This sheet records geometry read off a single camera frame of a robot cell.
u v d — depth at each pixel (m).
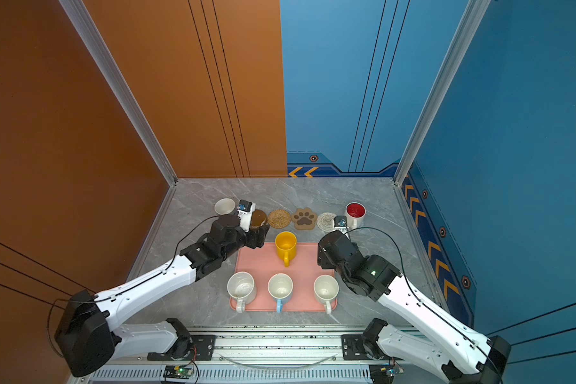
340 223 0.62
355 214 1.00
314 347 0.76
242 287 0.85
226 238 0.61
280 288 0.84
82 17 0.71
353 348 0.73
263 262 0.91
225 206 1.00
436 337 0.40
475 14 0.70
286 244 0.94
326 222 1.04
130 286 0.46
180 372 0.71
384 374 0.70
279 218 1.05
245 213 0.68
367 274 0.47
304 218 1.05
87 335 0.40
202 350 0.74
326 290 0.84
